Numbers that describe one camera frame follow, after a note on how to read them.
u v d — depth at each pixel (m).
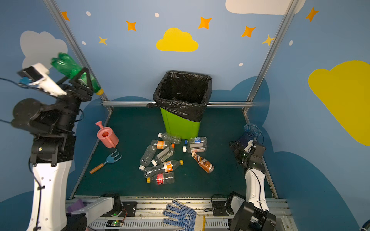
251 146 0.67
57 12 0.71
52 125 0.35
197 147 0.94
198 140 0.97
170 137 0.99
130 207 0.75
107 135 0.91
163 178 0.78
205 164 0.85
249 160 0.63
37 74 0.35
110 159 0.92
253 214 0.40
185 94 1.04
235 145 0.76
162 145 0.94
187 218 0.72
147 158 0.89
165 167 0.84
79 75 0.42
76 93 0.40
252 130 0.84
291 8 0.70
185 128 0.97
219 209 0.74
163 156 0.91
